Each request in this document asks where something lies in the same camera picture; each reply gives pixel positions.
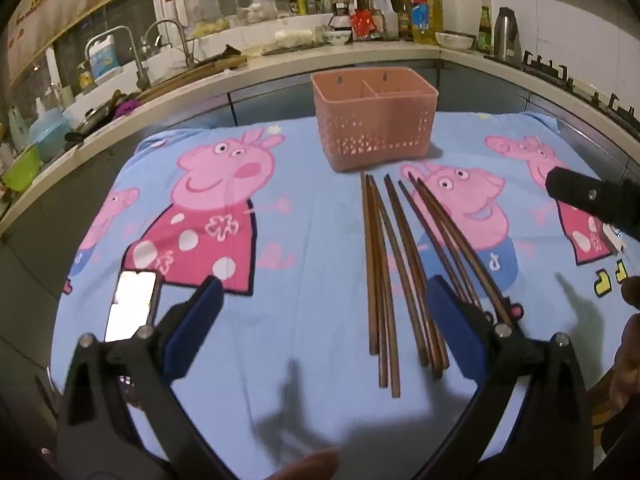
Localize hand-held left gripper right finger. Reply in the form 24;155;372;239
415;275;608;480

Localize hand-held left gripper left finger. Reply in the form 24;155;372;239
55;275;236;480

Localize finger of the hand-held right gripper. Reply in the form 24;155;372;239
545;167;640;241

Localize bundle of wooden chopsticks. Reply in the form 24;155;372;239
360;171;516;400

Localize pink plastic basket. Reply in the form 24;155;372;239
311;67;440;173

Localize person's left hand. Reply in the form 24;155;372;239
270;450;342;480

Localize smartphone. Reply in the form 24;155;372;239
104;270;162;343

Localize gas stove grates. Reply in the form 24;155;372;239
520;50;640;131

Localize cartoon pig printed blanket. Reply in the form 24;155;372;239
50;110;640;480

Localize steel thermos flask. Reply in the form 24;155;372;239
494;7;522;61

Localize green glass bottle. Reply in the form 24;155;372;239
477;6;493;51

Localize white bowl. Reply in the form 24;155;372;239
435;31;475;51

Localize black pan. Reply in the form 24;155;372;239
65;105;116;143

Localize green plastic basin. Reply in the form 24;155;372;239
2;147;43;193

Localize blue plastic container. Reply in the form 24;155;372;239
29;110;68;161

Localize large cooking oil bottle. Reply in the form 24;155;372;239
410;0;445;43

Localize wooden cutting board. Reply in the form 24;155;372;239
135;55;248;103

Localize white plastic jug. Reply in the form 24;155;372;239
370;0;400;38

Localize tall chrome faucet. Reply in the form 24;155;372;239
85;25;151;91

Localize white jug with blue label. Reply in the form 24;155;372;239
87;32;123;81

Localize red packet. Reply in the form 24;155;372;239
351;10;377;40

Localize kitchen counter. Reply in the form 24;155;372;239
0;35;640;241

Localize curved chrome faucet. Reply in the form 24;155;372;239
142;19;196;71

